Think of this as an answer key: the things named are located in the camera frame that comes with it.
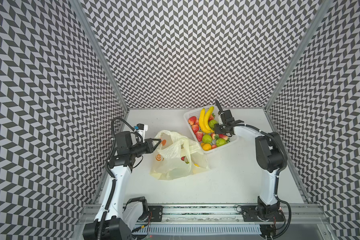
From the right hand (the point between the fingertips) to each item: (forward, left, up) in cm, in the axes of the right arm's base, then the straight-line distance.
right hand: (218, 130), depth 102 cm
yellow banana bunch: (+6, +10, +5) cm, 13 cm away
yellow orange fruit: (-15, +10, +3) cm, 18 cm away
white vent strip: (-54, +18, -3) cm, 57 cm away
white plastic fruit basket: (-10, +1, +2) cm, 10 cm away
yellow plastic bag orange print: (-29, +26, +21) cm, 45 cm away
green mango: (-8, +9, +2) cm, 12 cm away
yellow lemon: (-25, +17, +2) cm, 30 cm away
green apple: (+4, +4, +3) cm, 7 cm away
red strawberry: (-4, +14, +1) cm, 14 cm away
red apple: (+7, +18, +4) cm, 20 cm away
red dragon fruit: (-24, +24, +9) cm, 36 cm away
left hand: (-19, +35, +18) cm, 44 cm away
